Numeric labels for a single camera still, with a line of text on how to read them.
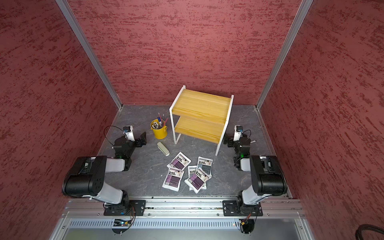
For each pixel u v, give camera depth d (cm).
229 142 84
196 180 80
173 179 83
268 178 45
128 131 79
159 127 91
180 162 90
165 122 95
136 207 75
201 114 73
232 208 73
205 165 88
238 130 79
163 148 92
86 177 47
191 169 85
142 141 86
